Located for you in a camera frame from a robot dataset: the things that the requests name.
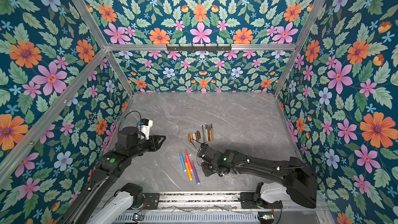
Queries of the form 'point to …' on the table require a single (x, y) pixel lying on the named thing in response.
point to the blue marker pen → (183, 162)
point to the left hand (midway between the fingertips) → (164, 135)
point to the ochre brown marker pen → (211, 127)
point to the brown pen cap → (198, 135)
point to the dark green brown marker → (203, 134)
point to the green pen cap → (197, 137)
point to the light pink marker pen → (206, 132)
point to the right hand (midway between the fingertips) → (204, 168)
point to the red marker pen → (187, 159)
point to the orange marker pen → (188, 171)
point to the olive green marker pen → (208, 133)
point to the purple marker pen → (195, 173)
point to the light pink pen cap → (194, 136)
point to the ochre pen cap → (190, 136)
